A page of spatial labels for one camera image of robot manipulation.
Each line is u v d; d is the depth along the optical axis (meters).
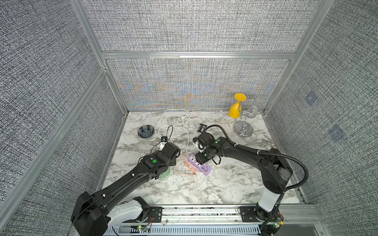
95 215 0.38
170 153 0.59
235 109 0.98
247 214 0.73
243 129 1.07
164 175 0.79
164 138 0.69
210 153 0.65
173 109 1.24
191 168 0.88
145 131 1.04
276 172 0.48
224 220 0.72
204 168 0.86
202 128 1.10
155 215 0.73
